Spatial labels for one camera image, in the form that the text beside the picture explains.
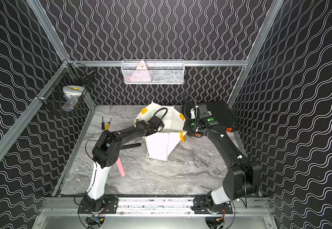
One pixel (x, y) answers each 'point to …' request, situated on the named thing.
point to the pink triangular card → (141, 73)
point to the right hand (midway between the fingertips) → (186, 125)
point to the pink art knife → (120, 167)
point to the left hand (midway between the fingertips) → (156, 139)
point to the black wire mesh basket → (64, 92)
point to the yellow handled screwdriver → (108, 125)
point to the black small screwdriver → (103, 124)
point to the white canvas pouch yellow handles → (160, 143)
